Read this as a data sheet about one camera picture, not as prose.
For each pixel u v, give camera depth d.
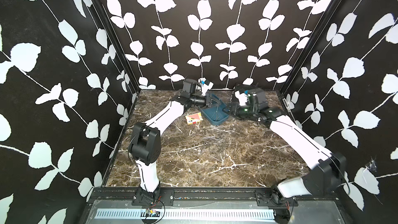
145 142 0.50
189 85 0.68
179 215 0.70
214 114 1.05
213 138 0.95
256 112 0.59
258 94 0.59
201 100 0.75
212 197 0.76
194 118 1.02
